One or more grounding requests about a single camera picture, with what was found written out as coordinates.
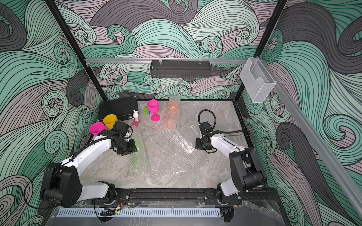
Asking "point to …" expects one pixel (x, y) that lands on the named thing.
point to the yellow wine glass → (110, 120)
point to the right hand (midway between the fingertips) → (198, 146)
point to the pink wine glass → (153, 106)
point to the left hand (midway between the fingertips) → (135, 149)
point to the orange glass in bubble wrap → (172, 118)
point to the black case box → (121, 108)
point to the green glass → (138, 161)
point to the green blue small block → (146, 110)
